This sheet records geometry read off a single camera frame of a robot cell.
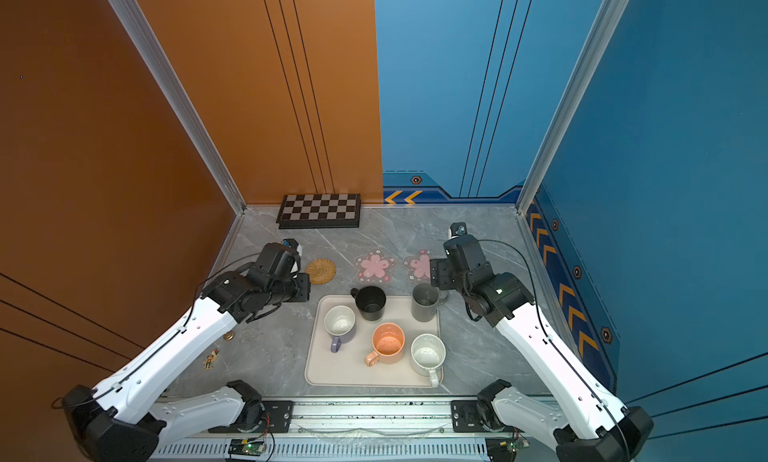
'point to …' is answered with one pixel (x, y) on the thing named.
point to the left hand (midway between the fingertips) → (310, 283)
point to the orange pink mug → (388, 344)
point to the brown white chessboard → (312, 211)
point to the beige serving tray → (341, 348)
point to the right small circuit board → (503, 449)
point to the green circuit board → (247, 446)
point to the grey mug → (426, 297)
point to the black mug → (370, 301)
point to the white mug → (428, 353)
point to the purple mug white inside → (339, 321)
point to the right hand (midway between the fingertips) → (448, 263)
